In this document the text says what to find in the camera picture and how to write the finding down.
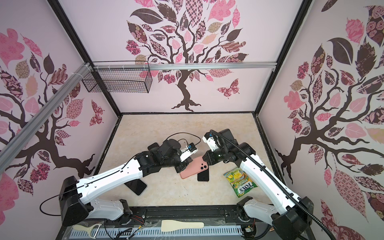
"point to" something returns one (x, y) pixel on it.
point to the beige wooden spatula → (168, 225)
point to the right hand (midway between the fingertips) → (204, 156)
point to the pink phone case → (197, 165)
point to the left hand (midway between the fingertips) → (189, 160)
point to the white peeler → (89, 228)
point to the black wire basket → (119, 76)
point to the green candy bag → (240, 182)
